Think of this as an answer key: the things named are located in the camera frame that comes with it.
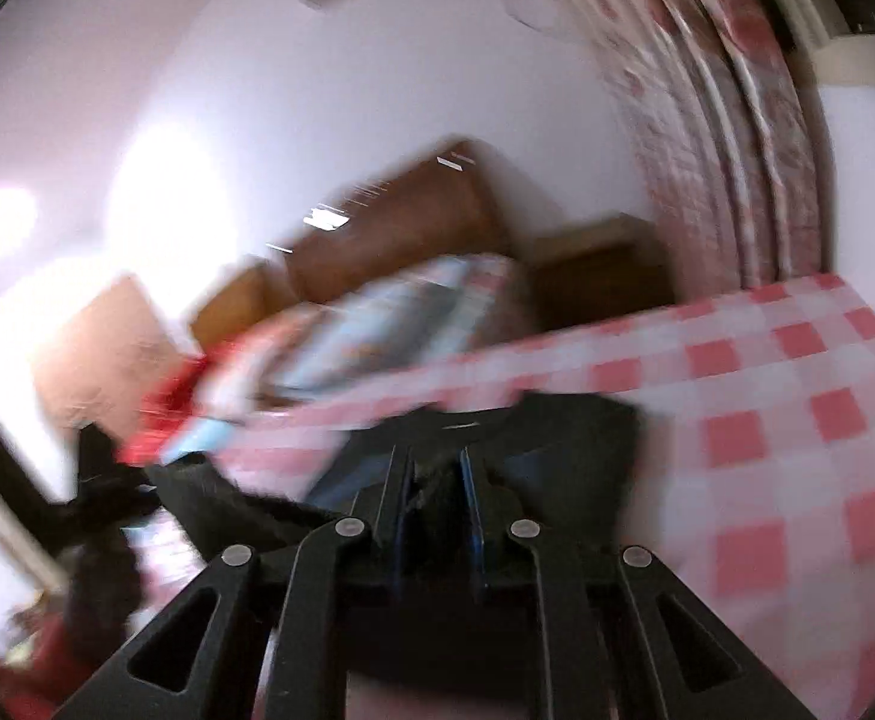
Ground wooden nightstand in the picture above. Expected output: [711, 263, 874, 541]
[531, 216, 674, 332]

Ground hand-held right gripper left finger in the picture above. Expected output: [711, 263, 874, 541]
[51, 446, 417, 720]

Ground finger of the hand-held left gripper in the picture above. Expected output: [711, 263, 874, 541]
[70, 424, 163, 537]

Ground light blue floral pillow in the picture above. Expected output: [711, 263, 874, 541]
[279, 255, 517, 402]

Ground large wooden headboard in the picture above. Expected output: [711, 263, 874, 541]
[283, 139, 517, 310]

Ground dark striped knit sweater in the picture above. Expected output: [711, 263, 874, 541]
[62, 390, 644, 691]

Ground bed with pink checkered sheet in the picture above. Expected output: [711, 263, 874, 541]
[126, 251, 875, 720]

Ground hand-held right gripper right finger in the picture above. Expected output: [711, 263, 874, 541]
[458, 446, 820, 720]

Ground red folded quilt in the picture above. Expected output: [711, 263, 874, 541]
[118, 336, 258, 467]

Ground small wooden headboard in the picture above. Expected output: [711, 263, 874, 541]
[188, 255, 299, 350]

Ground pink floral curtain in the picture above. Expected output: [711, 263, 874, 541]
[516, 0, 837, 295]

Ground light wooden wardrobe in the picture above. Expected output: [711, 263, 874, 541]
[31, 274, 202, 432]

